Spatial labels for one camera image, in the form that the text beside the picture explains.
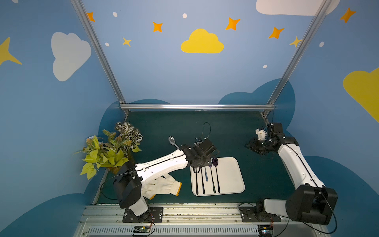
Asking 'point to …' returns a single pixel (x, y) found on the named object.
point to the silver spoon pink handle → (172, 140)
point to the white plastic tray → (224, 176)
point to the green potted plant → (111, 151)
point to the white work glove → (164, 184)
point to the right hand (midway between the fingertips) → (249, 145)
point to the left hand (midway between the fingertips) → (208, 159)
